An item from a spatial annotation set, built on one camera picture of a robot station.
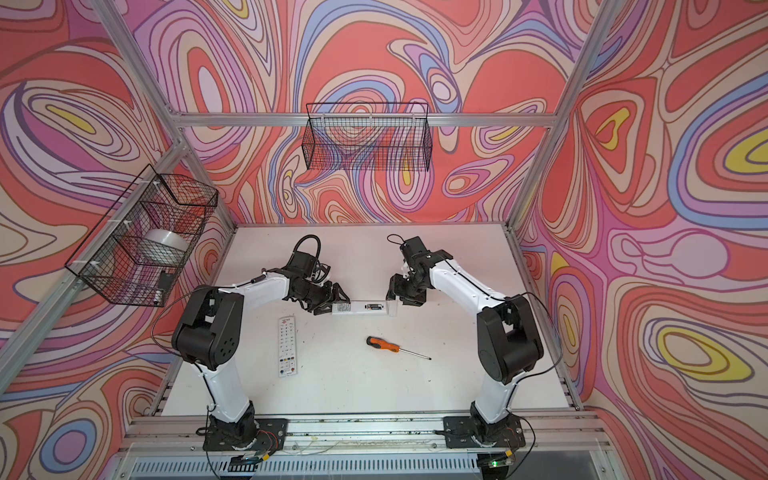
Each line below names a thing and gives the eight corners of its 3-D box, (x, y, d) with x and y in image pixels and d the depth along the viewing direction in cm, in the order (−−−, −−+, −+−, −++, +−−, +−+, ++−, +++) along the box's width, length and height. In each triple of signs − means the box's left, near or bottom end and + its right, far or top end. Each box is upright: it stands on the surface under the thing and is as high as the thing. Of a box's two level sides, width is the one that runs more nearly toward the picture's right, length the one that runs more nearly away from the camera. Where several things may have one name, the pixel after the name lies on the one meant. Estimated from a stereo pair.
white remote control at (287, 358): (280, 379, 84) (278, 376, 82) (280, 320, 95) (278, 317, 94) (297, 375, 84) (295, 372, 83) (295, 317, 96) (293, 314, 94)
